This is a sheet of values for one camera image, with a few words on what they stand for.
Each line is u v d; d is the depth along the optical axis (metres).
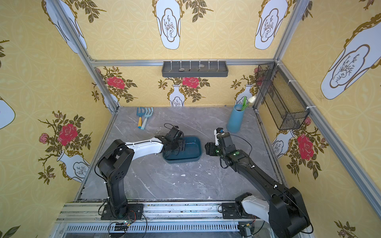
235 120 0.99
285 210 0.39
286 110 0.73
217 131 0.77
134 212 0.73
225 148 0.63
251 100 0.84
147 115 1.17
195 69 0.92
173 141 0.76
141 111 1.20
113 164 0.49
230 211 0.73
